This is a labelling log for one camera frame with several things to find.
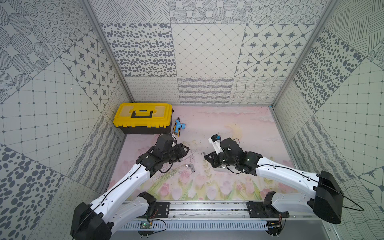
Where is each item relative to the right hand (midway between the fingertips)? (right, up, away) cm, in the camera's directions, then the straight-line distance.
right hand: (206, 158), depth 77 cm
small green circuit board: (-31, -31, -5) cm, 44 cm away
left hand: (-10, +6, 0) cm, 11 cm away
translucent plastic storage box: (+7, -2, -8) cm, 11 cm away
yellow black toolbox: (-38, +21, +14) cm, 46 cm away
